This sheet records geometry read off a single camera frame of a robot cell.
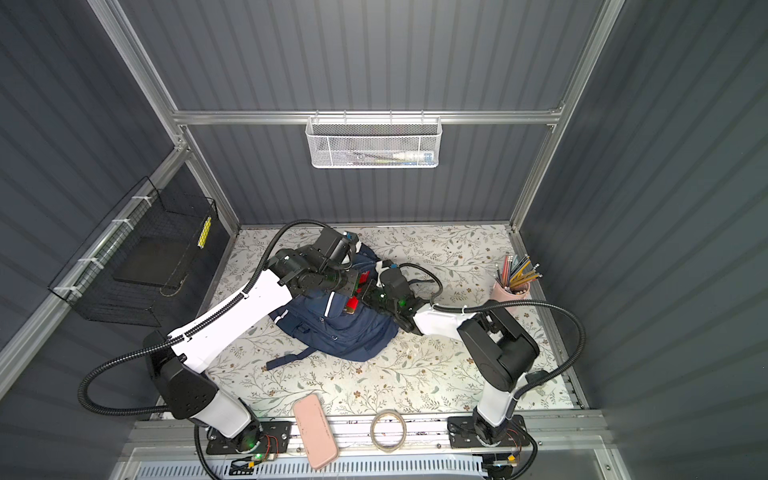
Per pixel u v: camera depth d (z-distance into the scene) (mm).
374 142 1238
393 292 691
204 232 838
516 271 911
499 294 886
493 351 478
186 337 425
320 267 559
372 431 738
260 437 718
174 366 411
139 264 747
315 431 724
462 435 735
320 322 809
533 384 516
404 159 898
